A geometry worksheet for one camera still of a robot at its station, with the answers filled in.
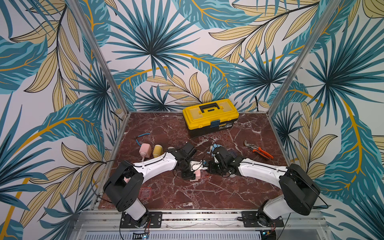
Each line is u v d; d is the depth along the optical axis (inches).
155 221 29.0
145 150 35.6
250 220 28.8
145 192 32.2
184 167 28.3
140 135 41.5
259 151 38.7
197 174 31.8
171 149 25.1
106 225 29.2
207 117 37.3
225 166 26.1
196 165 29.4
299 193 17.2
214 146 38.5
